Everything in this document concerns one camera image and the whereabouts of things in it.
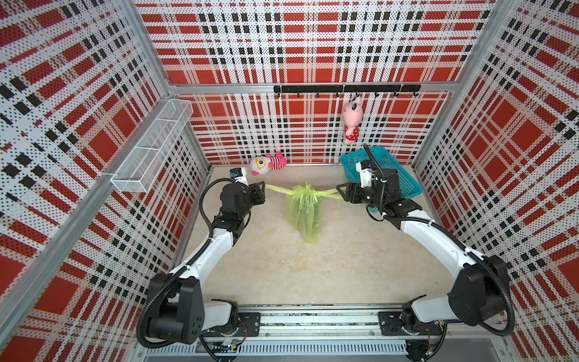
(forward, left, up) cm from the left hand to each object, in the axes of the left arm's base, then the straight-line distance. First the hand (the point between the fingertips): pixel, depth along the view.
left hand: (265, 183), depth 84 cm
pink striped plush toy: (+25, +7, -15) cm, 31 cm away
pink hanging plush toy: (+26, -35, +12) cm, 45 cm away
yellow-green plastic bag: (-8, -15, -2) cm, 17 cm away
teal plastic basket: (+11, -64, -18) cm, 67 cm away
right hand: (-3, -30, +1) cm, 30 cm away
